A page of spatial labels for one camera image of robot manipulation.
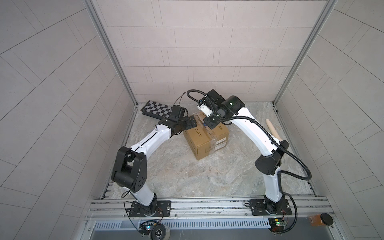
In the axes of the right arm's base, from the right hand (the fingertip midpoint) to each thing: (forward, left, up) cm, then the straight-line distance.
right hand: (207, 122), depth 77 cm
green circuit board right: (-43, -29, -25) cm, 57 cm away
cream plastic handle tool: (+6, -45, -22) cm, 51 cm away
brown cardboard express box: (-6, +3, -8) cm, 10 cm away
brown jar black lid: (-43, -44, -16) cm, 63 cm away
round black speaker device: (-42, +24, -13) cm, 50 cm away
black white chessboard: (+29, +34, -18) cm, 48 cm away
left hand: (+8, +7, -8) cm, 14 cm away
